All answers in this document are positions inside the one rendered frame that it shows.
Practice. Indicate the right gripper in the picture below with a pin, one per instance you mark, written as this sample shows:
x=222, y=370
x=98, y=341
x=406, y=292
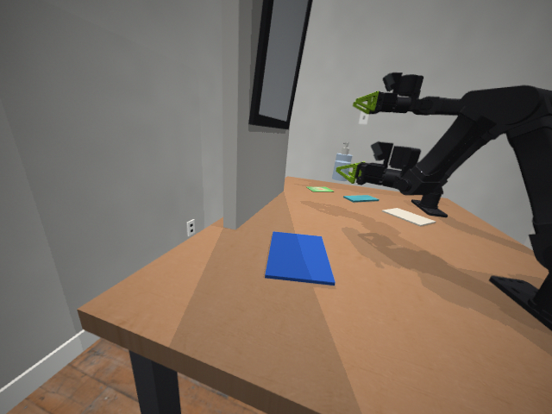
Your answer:
x=378, y=98

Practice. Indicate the teal flat rectangular panel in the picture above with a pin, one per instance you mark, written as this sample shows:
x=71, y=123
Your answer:
x=361, y=198

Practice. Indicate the blue flat rectangular panel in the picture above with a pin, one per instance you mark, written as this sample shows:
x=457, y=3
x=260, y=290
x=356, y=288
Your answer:
x=300, y=258

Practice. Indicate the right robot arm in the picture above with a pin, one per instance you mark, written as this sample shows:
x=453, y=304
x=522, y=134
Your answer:
x=403, y=94

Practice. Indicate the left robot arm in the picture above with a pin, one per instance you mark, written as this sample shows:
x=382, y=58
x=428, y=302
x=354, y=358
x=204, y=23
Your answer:
x=524, y=114

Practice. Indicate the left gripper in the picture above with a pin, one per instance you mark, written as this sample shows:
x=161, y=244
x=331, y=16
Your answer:
x=358, y=169

